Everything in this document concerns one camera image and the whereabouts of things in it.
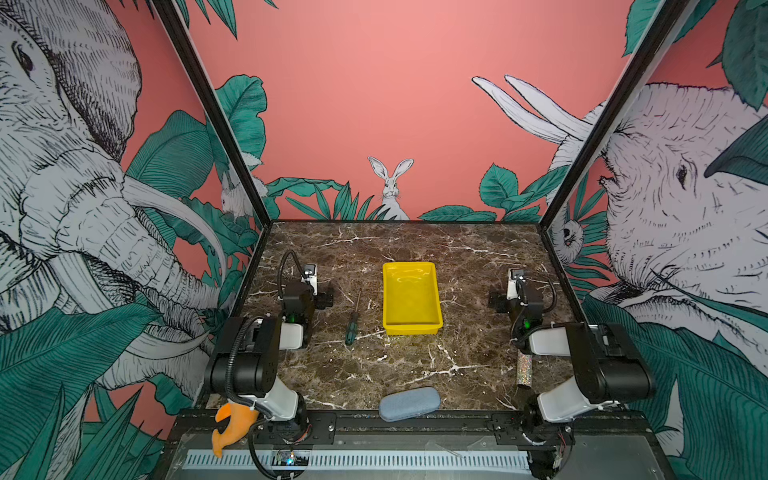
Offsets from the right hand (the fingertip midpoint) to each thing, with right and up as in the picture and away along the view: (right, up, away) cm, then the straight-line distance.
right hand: (505, 280), depth 94 cm
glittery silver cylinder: (+1, -24, -12) cm, 26 cm away
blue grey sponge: (-32, -30, -18) cm, 47 cm away
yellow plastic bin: (-30, -7, +5) cm, 31 cm away
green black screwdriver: (-48, -14, -5) cm, 51 cm away
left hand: (-61, +1, 0) cm, 61 cm away
